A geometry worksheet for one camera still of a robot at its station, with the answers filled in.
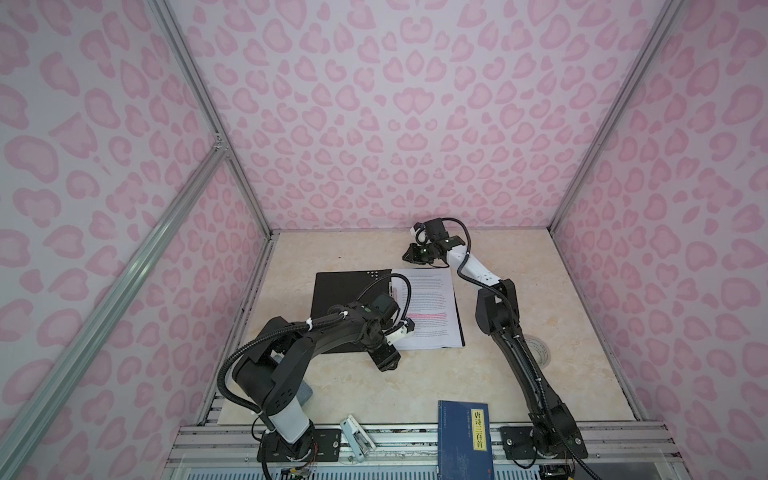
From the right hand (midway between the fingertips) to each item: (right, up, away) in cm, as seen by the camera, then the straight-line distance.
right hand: (407, 252), depth 109 cm
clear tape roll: (+38, -29, -21) cm, 52 cm away
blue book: (+12, -48, -37) cm, 62 cm away
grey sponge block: (-29, -38, -29) cm, 56 cm away
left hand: (-7, -30, -22) cm, 38 cm away
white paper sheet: (+8, -17, -11) cm, 22 cm away
